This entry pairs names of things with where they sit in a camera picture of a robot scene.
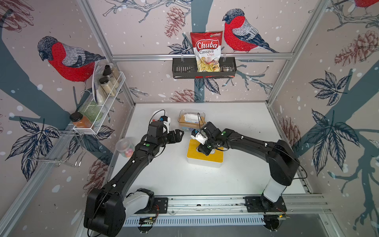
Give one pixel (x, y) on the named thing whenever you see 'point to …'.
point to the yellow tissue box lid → (192, 152)
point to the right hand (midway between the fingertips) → (199, 147)
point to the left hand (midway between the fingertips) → (180, 129)
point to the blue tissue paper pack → (187, 128)
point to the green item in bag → (92, 111)
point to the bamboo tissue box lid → (183, 123)
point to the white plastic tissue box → (205, 163)
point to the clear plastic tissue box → (190, 120)
